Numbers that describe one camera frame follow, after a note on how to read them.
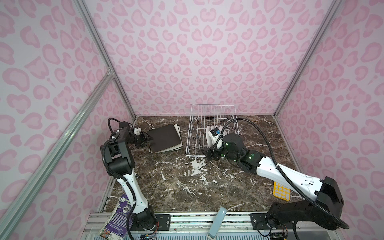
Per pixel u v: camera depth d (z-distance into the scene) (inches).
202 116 46.2
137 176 34.6
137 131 37.6
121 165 22.5
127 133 29.0
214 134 25.3
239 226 28.4
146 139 35.7
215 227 27.2
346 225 14.7
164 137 41.0
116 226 27.6
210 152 26.6
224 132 25.0
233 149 22.3
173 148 38.5
